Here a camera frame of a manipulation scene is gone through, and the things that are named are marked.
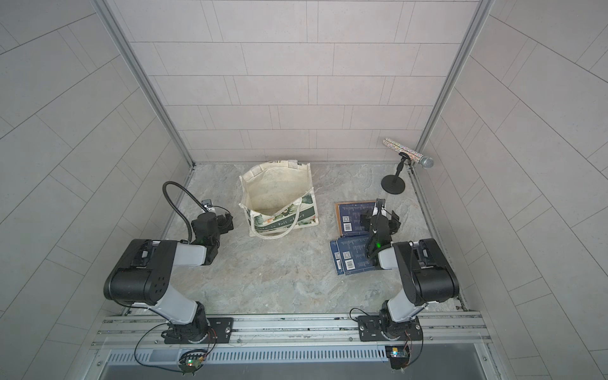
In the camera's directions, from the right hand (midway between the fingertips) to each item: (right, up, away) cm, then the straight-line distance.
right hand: (380, 207), depth 94 cm
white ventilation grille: (-20, -40, -26) cm, 52 cm away
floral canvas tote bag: (-42, +4, +3) cm, 42 cm away
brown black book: (-17, -2, 0) cm, 17 cm away
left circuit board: (-60, -39, -29) cm, 77 cm away
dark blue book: (-14, -16, -11) cm, 24 cm away
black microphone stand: (+11, +9, +14) cm, 20 cm away
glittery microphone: (+15, +18, -7) cm, 24 cm away
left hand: (-65, -2, +2) cm, 65 cm away
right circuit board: (-1, -41, -25) cm, 48 cm away
